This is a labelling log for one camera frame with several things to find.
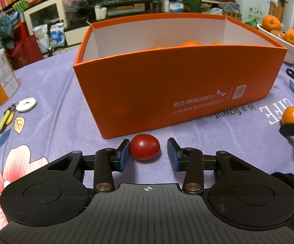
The red bag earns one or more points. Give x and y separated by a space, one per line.
25 50

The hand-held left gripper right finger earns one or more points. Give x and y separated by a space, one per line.
173 155

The person's right hand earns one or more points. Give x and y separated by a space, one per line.
289 180

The white bowl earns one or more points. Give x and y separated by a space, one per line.
276 48

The orange cardboard box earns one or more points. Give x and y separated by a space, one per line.
162 86

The white plastic bag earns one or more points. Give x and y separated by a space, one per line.
57 35

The black and white TV stand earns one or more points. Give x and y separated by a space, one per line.
81 30

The white round tag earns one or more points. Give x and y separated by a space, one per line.
26 105

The red cherry tomato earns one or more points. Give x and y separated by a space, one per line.
145 147

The white glass-door cabinet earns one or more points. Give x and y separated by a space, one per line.
45 15

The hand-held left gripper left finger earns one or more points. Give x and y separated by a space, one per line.
124 155

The blue and white box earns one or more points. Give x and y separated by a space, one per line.
175 7

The reddish brown fruit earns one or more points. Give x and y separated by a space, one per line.
277 34

